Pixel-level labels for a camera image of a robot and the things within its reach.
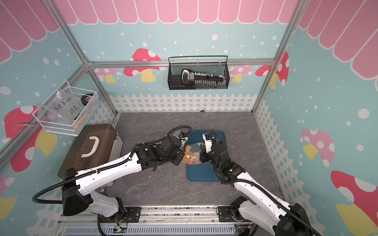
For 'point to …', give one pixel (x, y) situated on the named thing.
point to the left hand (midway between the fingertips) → (180, 153)
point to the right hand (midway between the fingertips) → (200, 145)
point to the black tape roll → (85, 99)
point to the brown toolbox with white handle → (97, 145)
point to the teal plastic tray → (204, 171)
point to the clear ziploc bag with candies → (192, 153)
